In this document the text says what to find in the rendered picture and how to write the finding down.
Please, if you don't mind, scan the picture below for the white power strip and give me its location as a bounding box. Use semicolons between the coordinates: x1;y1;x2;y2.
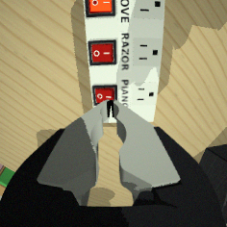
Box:
84;0;164;122

